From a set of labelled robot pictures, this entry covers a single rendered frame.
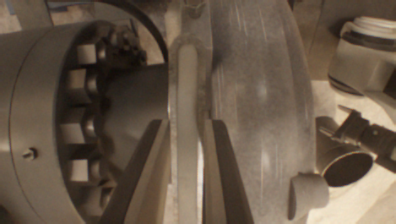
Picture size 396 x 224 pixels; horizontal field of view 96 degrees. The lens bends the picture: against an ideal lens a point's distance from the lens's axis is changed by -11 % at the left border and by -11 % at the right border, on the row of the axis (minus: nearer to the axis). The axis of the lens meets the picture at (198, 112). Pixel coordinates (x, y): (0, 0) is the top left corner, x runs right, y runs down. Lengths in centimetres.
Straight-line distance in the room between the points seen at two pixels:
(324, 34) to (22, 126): 108
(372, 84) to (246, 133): 46
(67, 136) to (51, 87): 8
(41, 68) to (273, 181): 40
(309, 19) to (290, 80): 79
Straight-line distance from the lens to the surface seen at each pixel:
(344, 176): 156
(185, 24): 20
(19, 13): 107
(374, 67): 60
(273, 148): 21
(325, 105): 150
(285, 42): 24
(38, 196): 44
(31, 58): 46
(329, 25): 108
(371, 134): 76
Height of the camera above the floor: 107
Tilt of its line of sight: 57 degrees down
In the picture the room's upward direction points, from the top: 180 degrees clockwise
